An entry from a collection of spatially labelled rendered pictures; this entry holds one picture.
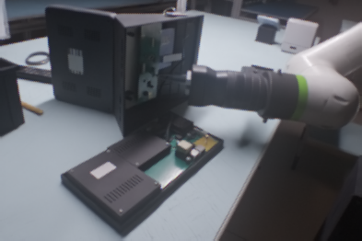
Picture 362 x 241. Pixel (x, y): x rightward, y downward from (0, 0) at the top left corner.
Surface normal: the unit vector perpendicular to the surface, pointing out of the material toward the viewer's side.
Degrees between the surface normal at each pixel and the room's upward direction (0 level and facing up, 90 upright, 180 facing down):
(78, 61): 90
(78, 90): 90
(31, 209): 0
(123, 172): 0
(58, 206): 0
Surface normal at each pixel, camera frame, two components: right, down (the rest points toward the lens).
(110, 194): 0.11, -0.88
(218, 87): -0.18, 0.44
